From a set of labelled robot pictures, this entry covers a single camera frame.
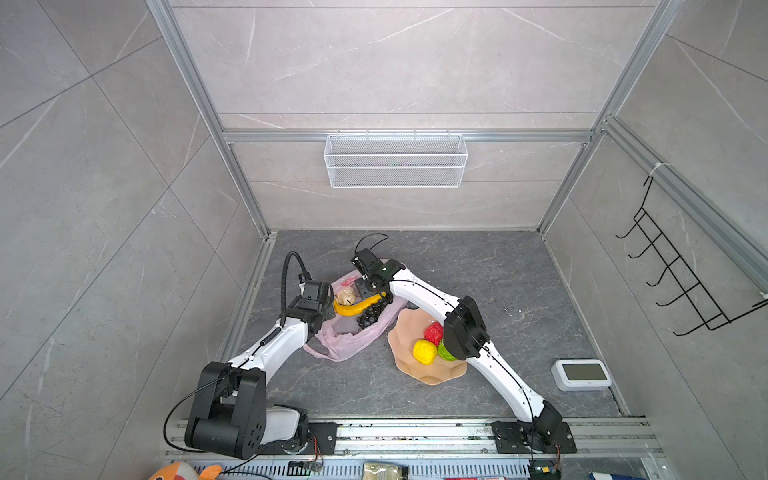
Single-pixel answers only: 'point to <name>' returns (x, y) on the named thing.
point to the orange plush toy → (184, 471)
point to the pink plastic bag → (343, 335)
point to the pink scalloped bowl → (407, 330)
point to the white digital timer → (580, 374)
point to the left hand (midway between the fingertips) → (318, 299)
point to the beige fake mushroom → (346, 296)
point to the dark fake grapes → (371, 313)
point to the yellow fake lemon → (424, 352)
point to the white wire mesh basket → (395, 161)
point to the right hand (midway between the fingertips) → (367, 283)
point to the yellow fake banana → (357, 308)
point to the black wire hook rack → (676, 274)
